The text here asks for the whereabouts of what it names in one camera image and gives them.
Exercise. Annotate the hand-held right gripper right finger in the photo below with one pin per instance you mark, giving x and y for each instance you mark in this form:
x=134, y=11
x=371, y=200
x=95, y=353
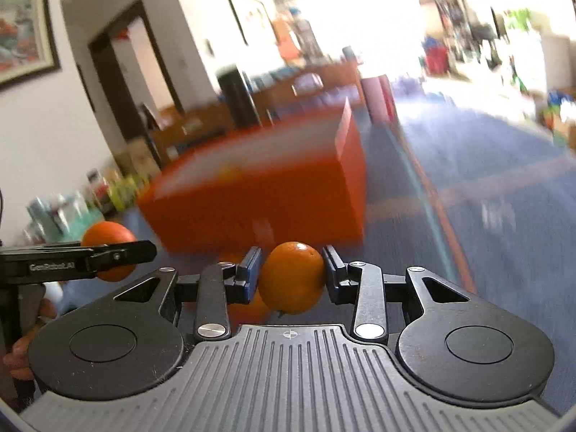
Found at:
x=334, y=274

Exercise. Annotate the person's left hand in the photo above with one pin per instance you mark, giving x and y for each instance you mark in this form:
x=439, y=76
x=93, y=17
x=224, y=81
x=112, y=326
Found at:
x=18, y=362

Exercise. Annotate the dark wooden door frame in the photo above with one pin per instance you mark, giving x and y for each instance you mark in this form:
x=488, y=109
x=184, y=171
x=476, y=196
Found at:
x=121, y=90

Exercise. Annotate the blue patterned tablecloth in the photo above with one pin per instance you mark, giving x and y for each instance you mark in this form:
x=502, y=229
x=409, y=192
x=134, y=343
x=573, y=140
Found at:
x=472, y=189

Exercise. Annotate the dark sauce bottle red label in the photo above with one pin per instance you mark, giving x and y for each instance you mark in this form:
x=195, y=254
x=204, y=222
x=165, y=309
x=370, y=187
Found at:
x=98, y=189

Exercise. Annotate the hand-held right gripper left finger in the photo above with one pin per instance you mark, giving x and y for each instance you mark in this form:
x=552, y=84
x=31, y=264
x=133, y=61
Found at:
x=248, y=276

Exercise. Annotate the framed wall picture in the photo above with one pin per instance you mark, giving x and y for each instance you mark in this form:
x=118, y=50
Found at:
x=249, y=13

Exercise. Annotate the large framed painting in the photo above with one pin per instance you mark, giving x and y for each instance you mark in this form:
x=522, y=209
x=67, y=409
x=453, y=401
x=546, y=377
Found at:
x=27, y=36

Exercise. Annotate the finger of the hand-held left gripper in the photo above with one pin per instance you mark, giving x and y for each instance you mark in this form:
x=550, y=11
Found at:
x=130, y=252

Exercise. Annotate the orange cardboard box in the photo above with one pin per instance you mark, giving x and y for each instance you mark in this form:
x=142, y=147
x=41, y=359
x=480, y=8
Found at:
x=261, y=198

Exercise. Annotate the red bin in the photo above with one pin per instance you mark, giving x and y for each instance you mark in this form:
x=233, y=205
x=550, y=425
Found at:
x=436, y=60

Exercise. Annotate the green panda mug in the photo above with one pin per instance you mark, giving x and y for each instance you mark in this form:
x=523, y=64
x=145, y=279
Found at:
x=128, y=191

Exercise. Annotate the teal tissue pack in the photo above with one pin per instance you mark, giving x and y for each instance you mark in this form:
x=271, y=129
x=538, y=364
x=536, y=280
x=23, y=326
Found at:
x=58, y=216

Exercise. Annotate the orange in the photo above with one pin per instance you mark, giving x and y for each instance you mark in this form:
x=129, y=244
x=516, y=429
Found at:
x=292, y=279
x=110, y=236
x=253, y=311

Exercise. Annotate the wooden chair with cutout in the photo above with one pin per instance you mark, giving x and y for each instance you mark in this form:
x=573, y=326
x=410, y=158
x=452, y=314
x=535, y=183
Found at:
x=193, y=128

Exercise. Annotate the black thermos bottle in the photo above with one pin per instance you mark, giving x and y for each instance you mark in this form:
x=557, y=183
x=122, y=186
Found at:
x=238, y=96

